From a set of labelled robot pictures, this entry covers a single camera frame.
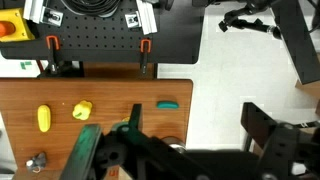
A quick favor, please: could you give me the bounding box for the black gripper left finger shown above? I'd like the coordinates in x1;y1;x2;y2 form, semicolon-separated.
59;103;161;180

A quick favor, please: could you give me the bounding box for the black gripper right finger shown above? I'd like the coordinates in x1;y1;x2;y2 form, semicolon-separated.
240;101;301;180

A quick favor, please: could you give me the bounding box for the small gray toy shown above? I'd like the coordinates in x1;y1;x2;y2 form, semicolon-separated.
25;151;48;174

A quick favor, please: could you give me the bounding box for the yellow toy corn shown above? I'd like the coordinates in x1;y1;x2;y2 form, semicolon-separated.
36;104;52;133

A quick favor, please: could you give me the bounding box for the teal toy cucumber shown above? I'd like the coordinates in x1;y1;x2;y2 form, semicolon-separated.
156;100;180;111

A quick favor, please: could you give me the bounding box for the black stand beam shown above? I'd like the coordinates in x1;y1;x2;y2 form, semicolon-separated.
270;0;320;85

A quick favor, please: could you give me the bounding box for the orange black bar clamp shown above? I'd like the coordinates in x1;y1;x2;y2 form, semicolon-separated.
36;34;73;78
139;38;153;76

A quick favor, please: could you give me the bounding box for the black perforated board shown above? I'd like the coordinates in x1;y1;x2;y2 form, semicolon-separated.
0;0;205;65

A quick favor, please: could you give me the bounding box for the fiducial tag plate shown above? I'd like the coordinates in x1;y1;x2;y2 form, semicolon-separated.
43;9;64;28
124;11;143;29

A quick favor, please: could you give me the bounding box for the yellow emergency stop button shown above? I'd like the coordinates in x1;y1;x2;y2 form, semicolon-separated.
0;8;36;43

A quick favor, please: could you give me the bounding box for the aluminium extrusion bar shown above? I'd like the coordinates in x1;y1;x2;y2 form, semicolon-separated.
22;0;46;24
135;0;158;36

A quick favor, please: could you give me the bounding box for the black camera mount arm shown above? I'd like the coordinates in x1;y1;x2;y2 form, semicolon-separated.
218;1;284;39

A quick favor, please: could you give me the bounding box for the black cable bundle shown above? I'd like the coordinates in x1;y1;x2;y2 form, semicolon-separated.
59;0;124;18

